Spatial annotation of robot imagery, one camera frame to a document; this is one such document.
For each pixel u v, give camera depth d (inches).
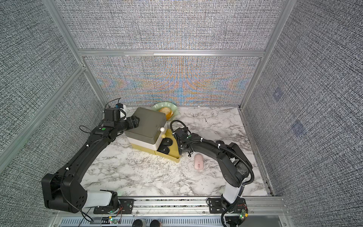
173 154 36.1
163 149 35.9
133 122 29.2
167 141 37.4
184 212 28.7
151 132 33.7
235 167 18.7
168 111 41.9
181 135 28.0
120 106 28.2
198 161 33.9
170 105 44.9
